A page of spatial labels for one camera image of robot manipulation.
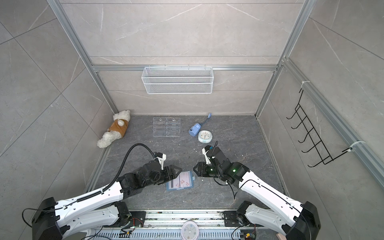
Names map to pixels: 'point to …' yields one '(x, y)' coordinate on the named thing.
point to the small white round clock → (205, 136)
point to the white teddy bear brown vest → (118, 128)
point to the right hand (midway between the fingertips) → (196, 168)
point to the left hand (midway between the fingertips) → (179, 169)
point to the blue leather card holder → (184, 180)
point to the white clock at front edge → (190, 230)
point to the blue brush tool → (195, 128)
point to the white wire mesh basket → (180, 80)
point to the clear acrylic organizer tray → (166, 127)
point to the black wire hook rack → (319, 150)
